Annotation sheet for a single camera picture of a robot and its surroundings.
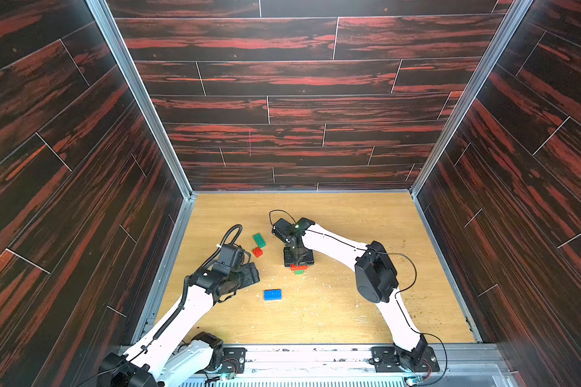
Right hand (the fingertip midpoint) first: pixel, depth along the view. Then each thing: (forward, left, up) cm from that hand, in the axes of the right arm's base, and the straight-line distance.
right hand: (298, 261), depth 93 cm
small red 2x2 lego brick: (+4, +17, -1) cm, 18 cm away
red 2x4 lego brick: (-5, +1, +3) cm, 6 cm away
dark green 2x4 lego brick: (+10, +17, -1) cm, 20 cm away
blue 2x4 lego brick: (-14, +9, -1) cm, 16 cm away
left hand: (-10, +16, +7) cm, 20 cm away
